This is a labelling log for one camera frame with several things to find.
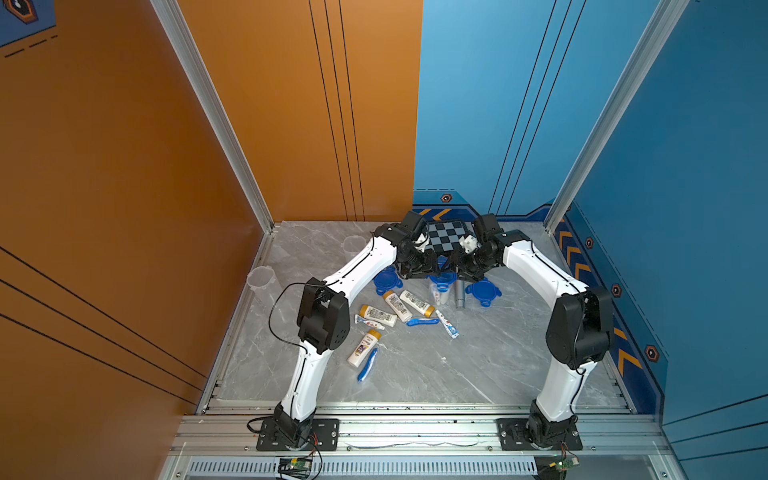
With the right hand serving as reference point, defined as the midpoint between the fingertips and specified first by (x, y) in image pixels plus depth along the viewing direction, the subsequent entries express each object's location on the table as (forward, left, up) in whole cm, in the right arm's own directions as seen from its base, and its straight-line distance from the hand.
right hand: (447, 271), depth 90 cm
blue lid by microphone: (+1, -14, -13) cm, 19 cm away
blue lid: (+6, +19, -12) cm, 23 cm away
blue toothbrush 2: (-10, +10, -13) cm, 19 cm away
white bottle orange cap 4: (-19, +25, -11) cm, 33 cm away
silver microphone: (-1, -5, -11) cm, 12 cm away
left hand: (0, +3, +1) cm, 3 cm away
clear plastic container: (-5, +2, 0) cm, 6 cm away
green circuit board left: (-47, +39, -15) cm, 63 cm away
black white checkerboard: (+24, -2, -9) cm, 25 cm away
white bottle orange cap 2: (-5, +9, -10) cm, 15 cm away
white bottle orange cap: (-5, +15, -10) cm, 19 cm away
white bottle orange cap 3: (-9, +21, -10) cm, 25 cm away
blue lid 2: (-3, +1, +1) cm, 3 cm away
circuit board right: (-47, -22, -14) cm, 54 cm away
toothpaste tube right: (-12, 0, -12) cm, 17 cm away
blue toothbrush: (-24, +24, -13) cm, 36 cm away
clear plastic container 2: (-2, +57, -1) cm, 57 cm away
